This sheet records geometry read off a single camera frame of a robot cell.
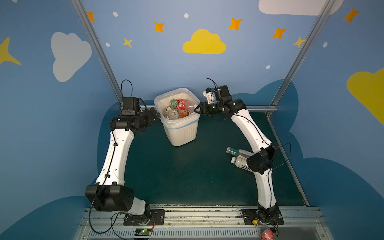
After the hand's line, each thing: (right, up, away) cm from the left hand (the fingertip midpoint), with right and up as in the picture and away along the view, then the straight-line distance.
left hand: (157, 116), depth 76 cm
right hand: (+22, +5, +7) cm, 24 cm away
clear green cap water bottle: (+47, -22, +20) cm, 55 cm away
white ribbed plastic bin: (+11, -11, +17) cm, 23 cm away
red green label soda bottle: (+11, +8, +12) cm, 19 cm away
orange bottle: (+12, +3, +16) cm, 20 cm away
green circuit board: (-6, -57, -5) cm, 57 cm away
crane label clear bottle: (+7, +1, +2) cm, 8 cm away
